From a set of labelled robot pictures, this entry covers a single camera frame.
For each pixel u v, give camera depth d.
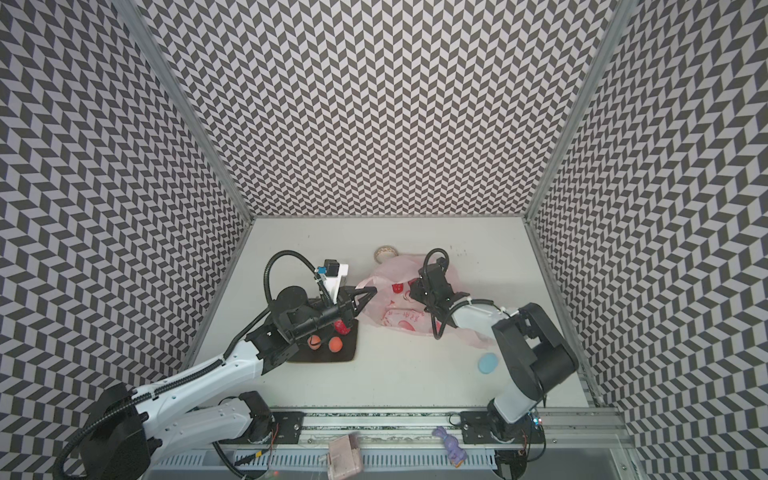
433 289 0.71
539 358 0.45
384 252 1.08
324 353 0.84
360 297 0.67
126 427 0.39
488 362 0.83
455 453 0.68
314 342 0.80
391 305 0.93
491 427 0.65
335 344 0.83
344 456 0.65
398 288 0.96
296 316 0.55
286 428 0.73
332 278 0.62
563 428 0.75
